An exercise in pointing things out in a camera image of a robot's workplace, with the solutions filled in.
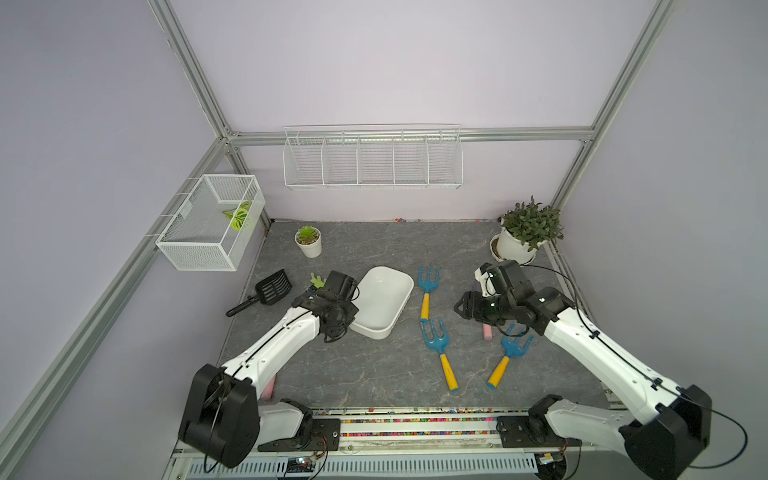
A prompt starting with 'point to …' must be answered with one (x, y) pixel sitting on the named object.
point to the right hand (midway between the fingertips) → (461, 308)
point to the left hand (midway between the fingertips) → (352, 317)
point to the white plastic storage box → (380, 293)
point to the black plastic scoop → (268, 291)
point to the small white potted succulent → (309, 240)
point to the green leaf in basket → (240, 214)
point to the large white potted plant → (523, 228)
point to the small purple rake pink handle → (269, 390)
